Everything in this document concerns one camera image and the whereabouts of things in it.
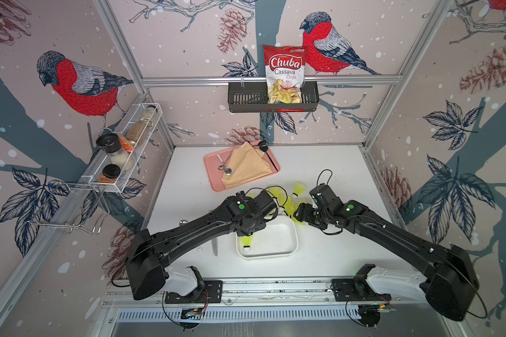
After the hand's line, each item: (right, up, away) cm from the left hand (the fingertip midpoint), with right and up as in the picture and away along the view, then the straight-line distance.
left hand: (262, 222), depth 77 cm
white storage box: (+7, -10, +10) cm, 15 cm away
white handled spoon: (-18, +19, +34) cm, 43 cm away
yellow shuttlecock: (-6, -10, +7) cm, 14 cm away
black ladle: (+2, +32, +41) cm, 52 cm away
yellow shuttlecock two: (+18, +9, +21) cm, 29 cm away
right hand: (+14, +2, +4) cm, 15 cm away
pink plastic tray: (-25, +22, +35) cm, 49 cm away
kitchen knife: (-19, -12, +8) cm, 24 cm away
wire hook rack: (-53, +10, -18) cm, 57 cm away
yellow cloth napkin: (-8, +22, +36) cm, 43 cm away
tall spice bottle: (-48, +34, +1) cm, 59 cm away
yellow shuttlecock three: (+9, +7, +24) cm, 26 cm away
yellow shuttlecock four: (+13, +2, +16) cm, 21 cm away
